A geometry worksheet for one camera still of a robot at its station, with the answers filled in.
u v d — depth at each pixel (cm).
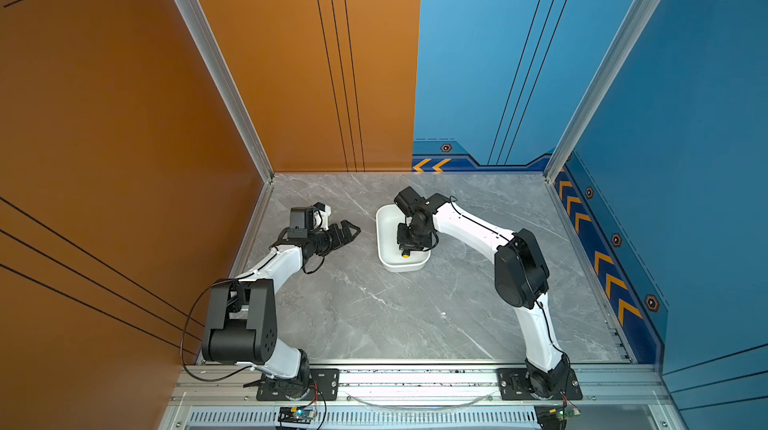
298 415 70
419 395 73
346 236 81
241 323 45
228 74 92
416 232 78
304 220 72
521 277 54
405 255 89
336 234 81
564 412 70
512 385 72
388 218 105
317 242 77
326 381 74
